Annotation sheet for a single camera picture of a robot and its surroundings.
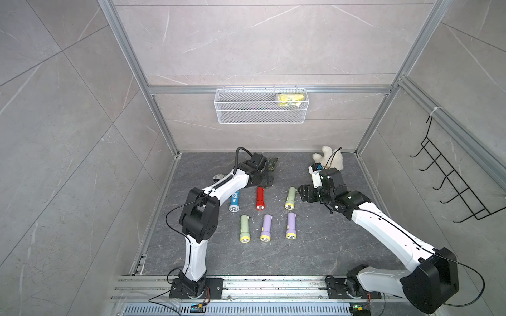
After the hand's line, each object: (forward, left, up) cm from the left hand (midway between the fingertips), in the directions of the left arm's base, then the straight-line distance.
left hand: (265, 178), depth 95 cm
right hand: (-11, -17, +8) cm, 22 cm away
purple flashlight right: (-24, -10, -8) cm, 27 cm away
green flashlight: (-10, -12, -8) cm, 17 cm away
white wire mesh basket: (+33, +2, +19) cm, 38 cm away
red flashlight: (-9, +3, -8) cm, 13 cm away
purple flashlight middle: (-25, +1, -7) cm, 26 cm away
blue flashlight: (-8, +15, -7) cm, 19 cm away
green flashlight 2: (-26, +10, -7) cm, 29 cm away
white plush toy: (+12, -35, 0) cm, 37 cm away
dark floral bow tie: (+16, -5, -7) cm, 18 cm away
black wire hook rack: (-30, -63, +22) cm, 74 cm away
